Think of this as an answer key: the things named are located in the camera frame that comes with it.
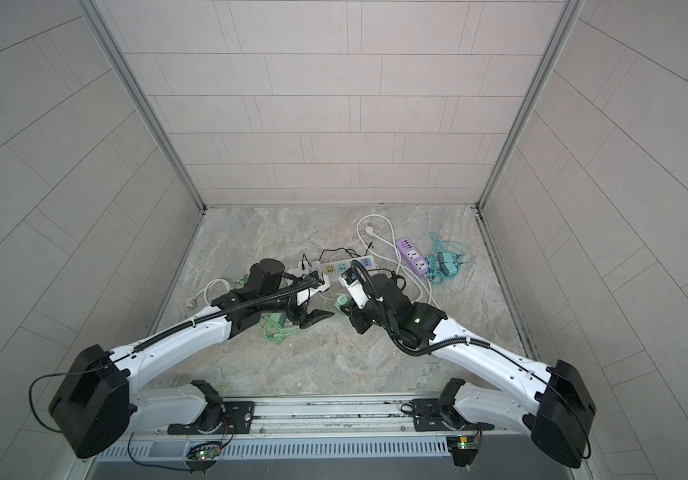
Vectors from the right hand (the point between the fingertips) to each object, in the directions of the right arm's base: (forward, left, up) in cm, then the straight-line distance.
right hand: (345, 308), depth 75 cm
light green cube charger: (+1, +1, +3) cm, 3 cm away
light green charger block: (+4, +20, -11) cm, 23 cm away
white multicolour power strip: (+21, +4, -11) cm, 24 cm away
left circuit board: (-27, +32, -11) cm, 43 cm away
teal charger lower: (+17, -34, -12) cm, 40 cm away
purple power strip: (+23, -23, -12) cm, 34 cm away
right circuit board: (-28, -27, -16) cm, 42 cm away
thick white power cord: (+11, +47, -11) cm, 49 cm away
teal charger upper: (+22, -34, -12) cm, 42 cm away
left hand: (+2, +2, +1) cm, 4 cm away
